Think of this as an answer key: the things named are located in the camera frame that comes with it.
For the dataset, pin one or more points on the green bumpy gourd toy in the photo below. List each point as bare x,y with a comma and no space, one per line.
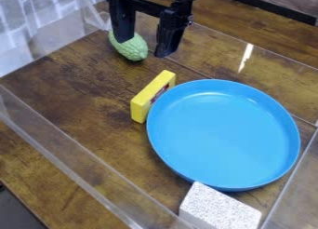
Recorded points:
133,49

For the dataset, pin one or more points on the blue round tray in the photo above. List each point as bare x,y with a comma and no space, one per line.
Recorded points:
224,134

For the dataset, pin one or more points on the clear acrylic enclosure wall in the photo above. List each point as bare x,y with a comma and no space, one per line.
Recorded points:
77,158

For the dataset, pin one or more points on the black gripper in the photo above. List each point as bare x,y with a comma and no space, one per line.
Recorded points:
176,18

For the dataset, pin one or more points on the yellow rectangular block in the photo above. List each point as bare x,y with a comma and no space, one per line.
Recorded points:
149,94

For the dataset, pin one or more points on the white speckled foam block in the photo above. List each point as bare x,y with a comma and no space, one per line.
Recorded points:
213,210

